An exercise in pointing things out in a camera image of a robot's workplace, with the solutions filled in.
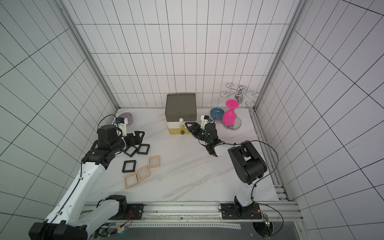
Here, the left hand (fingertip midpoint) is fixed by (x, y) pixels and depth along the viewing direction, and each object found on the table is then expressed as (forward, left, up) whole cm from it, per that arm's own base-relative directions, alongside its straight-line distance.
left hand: (136, 136), depth 78 cm
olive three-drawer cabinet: (+20, -22, +1) cm, 30 cm away
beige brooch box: (-5, -6, -20) cm, 22 cm away
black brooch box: (+5, +3, -22) cm, 23 cm away
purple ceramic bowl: (+27, +17, -14) cm, 35 cm away
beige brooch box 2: (-13, -1, -19) cm, 23 cm away
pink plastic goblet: (+17, -53, -2) cm, 55 cm away
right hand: (+10, -23, -4) cm, 26 cm away
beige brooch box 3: (-16, +5, -20) cm, 27 cm away
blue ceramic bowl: (+35, -48, -18) cm, 62 cm away
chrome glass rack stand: (+24, -58, +7) cm, 63 cm away
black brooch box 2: (-8, +9, -22) cm, 25 cm away
